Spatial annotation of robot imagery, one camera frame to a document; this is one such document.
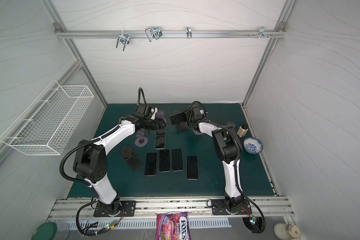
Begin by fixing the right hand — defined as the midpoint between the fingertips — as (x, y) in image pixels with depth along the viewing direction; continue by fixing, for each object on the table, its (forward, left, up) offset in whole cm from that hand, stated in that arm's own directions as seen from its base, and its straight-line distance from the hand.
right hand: (187, 109), depth 103 cm
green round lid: (-71, +54, +1) cm, 89 cm away
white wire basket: (-33, +64, +21) cm, 75 cm away
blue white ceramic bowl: (-22, -43, -9) cm, 49 cm away
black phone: (-37, +20, -10) cm, 43 cm away
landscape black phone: (-8, +6, -1) cm, 10 cm away
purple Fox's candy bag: (-66, +3, -9) cm, 67 cm away
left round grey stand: (-22, +30, -10) cm, 38 cm away
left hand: (-15, +13, +4) cm, 21 cm away
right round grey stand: (-10, -7, -14) cm, 19 cm away
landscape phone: (-33, +5, -11) cm, 35 cm away
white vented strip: (-67, +36, -11) cm, 77 cm away
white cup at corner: (-65, -45, -3) cm, 79 cm away
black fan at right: (-63, -37, -14) cm, 74 cm away
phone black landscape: (-33, +12, -11) cm, 37 cm away
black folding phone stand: (-34, +32, -2) cm, 47 cm away
